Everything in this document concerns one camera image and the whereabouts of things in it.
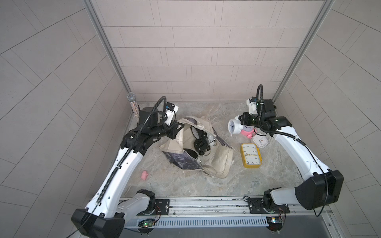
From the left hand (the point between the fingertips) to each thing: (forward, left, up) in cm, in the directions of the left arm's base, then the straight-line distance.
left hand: (185, 123), depth 68 cm
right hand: (+10, -28, -6) cm, 31 cm away
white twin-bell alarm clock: (+4, -26, -8) cm, 27 cm away
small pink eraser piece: (-15, +23, -27) cm, 38 cm away
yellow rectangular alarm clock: (-3, -38, -26) cm, 47 cm away
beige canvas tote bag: (-9, -17, -21) cm, 29 cm away
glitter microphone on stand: (+19, +31, -1) cm, 36 cm away
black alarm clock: (+3, -9, -25) cm, 26 cm away
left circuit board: (-35, +16, -26) cm, 47 cm away
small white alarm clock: (+6, -46, -25) cm, 52 cm away
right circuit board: (-35, -42, -29) cm, 62 cm away
